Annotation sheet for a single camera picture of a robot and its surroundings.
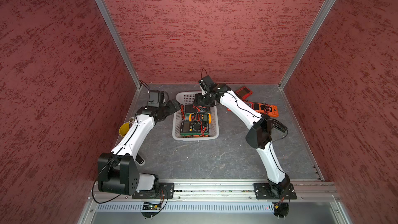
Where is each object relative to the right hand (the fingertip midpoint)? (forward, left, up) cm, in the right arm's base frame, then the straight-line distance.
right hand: (199, 104), depth 90 cm
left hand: (-5, +14, +2) cm, 15 cm away
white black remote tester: (-28, +32, -10) cm, 44 cm away
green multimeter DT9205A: (-12, +3, -7) cm, 14 cm away
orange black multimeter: (-15, +3, -10) cm, 18 cm away
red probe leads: (+4, +12, -11) cm, 17 cm away
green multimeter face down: (+4, +7, -10) cm, 13 cm away
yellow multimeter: (-2, 0, -10) cm, 11 cm away
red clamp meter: (+11, -32, -12) cm, 37 cm away
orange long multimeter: (+3, -48, -12) cm, 50 cm away
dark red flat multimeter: (+20, -33, -13) cm, 41 cm away
